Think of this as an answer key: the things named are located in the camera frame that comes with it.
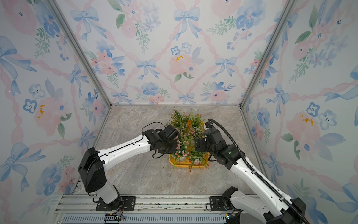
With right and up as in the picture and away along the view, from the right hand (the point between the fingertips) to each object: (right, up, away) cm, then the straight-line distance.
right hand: (199, 132), depth 77 cm
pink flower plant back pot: (-1, -1, +7) cm, 7 cm away
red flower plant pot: (-12, +7, +16) cm, 21 cm away
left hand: (-13, -10, +4) cm, 17 cm away
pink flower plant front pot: (-10, -10, -5) cm, 14 cm away
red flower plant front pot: (0, -15, +4) cm, 16 cm away
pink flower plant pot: (-7, -1, +9) cm, 11 cm away
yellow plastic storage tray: (-5, -7, -7) cm, 11 cm away
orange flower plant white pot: (+1, +6, +16) cm, 17 cm away
